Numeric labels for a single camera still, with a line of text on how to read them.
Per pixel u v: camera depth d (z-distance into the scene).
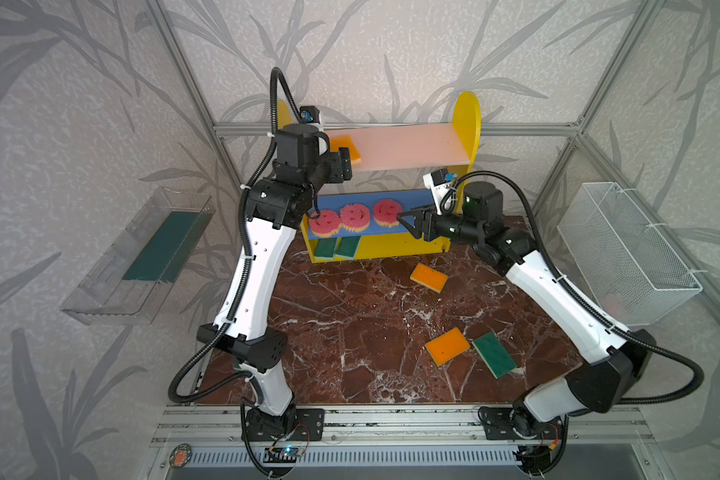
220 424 0.75
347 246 1.08
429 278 1.00
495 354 0.84
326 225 0.94
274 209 0.44
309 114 0.53
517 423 0.66
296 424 0.72
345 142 0.83
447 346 0.87
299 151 0.45
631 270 0.63
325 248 1.08
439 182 0.59
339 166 0.58
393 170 0.79
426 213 0.60
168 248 0.67
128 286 0.63
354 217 0.96
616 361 0.39
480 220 0.53
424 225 0.60
